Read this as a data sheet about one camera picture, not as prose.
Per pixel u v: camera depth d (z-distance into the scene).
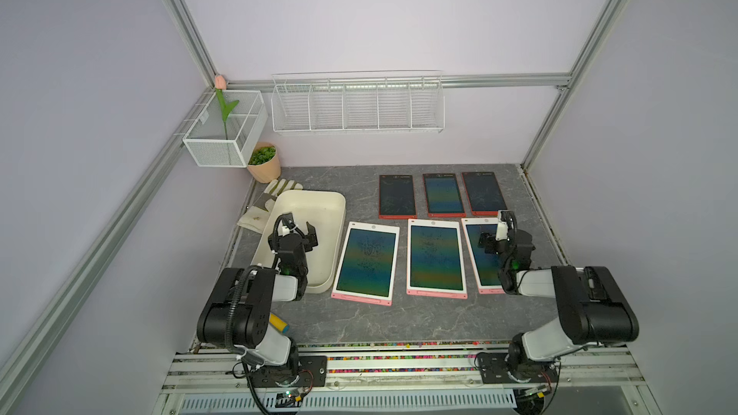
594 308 0.46
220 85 0.90
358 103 0.99
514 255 0.72
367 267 0.93
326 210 1.08
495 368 0.74
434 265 0.94
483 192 1.13
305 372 0.74
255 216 1.05
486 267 0.90
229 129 0.89
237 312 0.43
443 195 1.12
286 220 0.78
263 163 1.08
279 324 0.81
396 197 1.12
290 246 0.73
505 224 0.80
